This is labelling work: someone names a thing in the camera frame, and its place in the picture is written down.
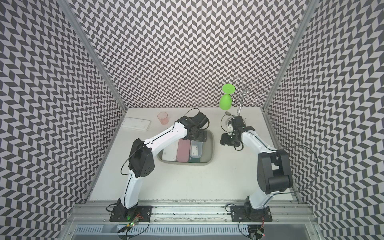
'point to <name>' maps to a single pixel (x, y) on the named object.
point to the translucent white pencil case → (196, 149)
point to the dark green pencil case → (193, 160)
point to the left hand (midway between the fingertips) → (196, 138)
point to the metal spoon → (227, 113)
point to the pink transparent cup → (163, 117)
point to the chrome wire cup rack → (248, 93)
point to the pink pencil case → (183, 150)
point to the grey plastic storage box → (208, 153)
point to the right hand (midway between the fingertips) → (225, 144)
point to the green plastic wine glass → (225, 100)
